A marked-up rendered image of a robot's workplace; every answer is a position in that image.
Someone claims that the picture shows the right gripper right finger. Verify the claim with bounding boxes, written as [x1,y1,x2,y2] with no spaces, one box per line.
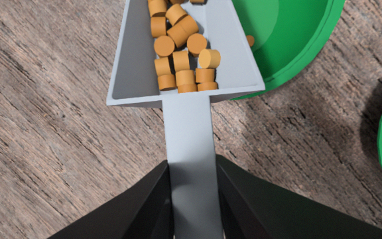
[216,154,382,239]

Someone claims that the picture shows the grey metal scoop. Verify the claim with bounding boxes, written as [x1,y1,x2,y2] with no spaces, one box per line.
[106,0,265,239]

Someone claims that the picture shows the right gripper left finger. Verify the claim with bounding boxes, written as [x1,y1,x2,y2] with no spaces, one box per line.
[47,159,174,239]

